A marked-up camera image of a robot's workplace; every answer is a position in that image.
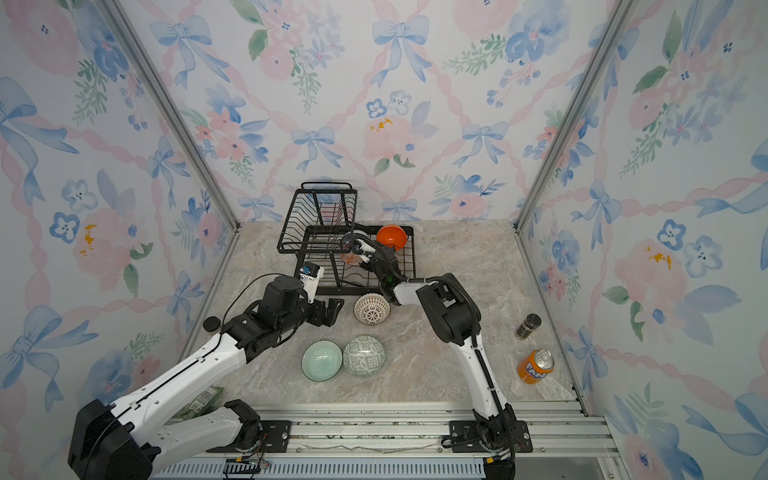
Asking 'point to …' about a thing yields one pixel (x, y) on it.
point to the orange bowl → (392, 235)
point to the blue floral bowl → (350, 244)
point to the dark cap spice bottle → (531, 322)
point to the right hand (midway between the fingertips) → (368, 237)
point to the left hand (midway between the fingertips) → (329, 294)
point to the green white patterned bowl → (364, 356)
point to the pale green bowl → (322, 360)
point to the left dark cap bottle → (211, 323)
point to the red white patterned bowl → (351, 259)
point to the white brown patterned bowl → (371, 309)
